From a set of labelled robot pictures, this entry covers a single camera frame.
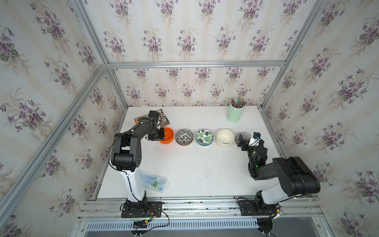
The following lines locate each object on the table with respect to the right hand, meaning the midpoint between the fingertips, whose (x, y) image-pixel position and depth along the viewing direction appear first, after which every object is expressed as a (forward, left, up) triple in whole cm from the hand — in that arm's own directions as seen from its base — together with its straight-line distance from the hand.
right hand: (250, 135), depth 89 cm
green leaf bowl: (+3, +28, -8) cm, 29 cm away
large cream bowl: (+2, +14, -7) cm, 16 cm away
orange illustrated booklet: (+25, +59, -10) cm, 65 cm away
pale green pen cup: (+22, +5, -1) cm, 22 cm away
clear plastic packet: (-26, +57, -10) cm, 64 cm away
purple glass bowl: (+3, +1, -6) cm, 7 cm away
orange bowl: (+3, +52, -7) cm, 52 cm away
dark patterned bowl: (+3, +41, -8) cm, 42 cm away
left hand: (+2, +56, -8) cm, 56 cm away
